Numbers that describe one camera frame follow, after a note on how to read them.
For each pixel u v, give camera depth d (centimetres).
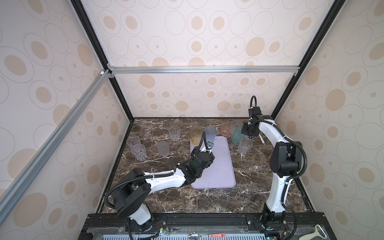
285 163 55
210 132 104
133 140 102
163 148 98
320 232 71
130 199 43
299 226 73
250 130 85
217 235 69
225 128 110
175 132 108
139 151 98
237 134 105
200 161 61
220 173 92
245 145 102
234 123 111
